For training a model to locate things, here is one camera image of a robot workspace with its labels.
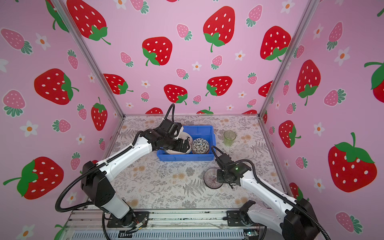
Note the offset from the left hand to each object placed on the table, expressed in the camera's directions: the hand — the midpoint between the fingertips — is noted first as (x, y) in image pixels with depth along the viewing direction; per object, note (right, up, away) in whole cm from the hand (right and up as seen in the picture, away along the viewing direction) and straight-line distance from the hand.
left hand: (184, 145), depth 82 cm
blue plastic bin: (+15, +6, +27) cm, 31 cm away
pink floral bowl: (+9, -2, +15) cm, 17 cm away
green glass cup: (+29, +4, +20) cm, 36 cm away
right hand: (+20, -18, 0) cm, 27 cm away
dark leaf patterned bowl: (+15, -20, +4) cm, 25 cm away
